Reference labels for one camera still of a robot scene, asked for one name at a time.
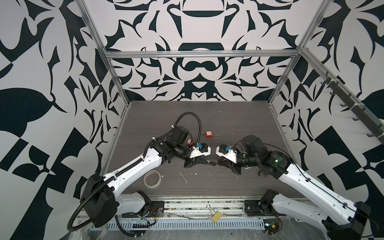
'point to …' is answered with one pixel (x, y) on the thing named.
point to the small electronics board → (271, 226)
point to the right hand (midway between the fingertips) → (220, 160)
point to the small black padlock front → (212, 163)
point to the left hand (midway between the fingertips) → (208, 158)
